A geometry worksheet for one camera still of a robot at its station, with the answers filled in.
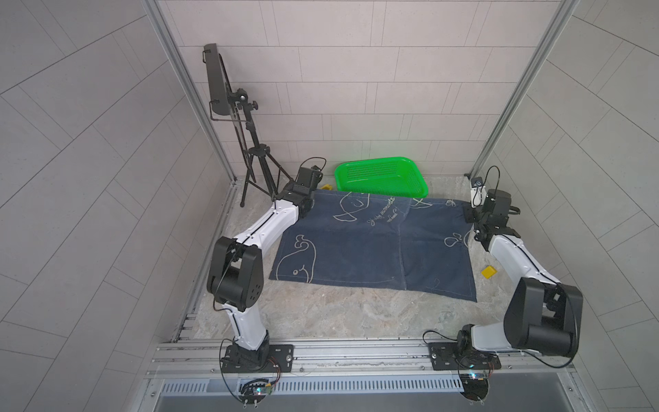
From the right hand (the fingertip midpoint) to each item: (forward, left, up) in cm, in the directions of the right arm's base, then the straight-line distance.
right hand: (477, 194), depth 87 cm
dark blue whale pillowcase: (-3, +40, -17) cm, 44 cm away
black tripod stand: (+13, +71, +7) cm, 72 cm away
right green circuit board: (-51, +14, -19) cm, 56 cm away
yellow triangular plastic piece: (+22, +53, -14) cm, 59 cm away
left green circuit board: (-49, +72, -13) cm, 88 cm away
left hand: (+9, +63, +1) cm, 64 cm away
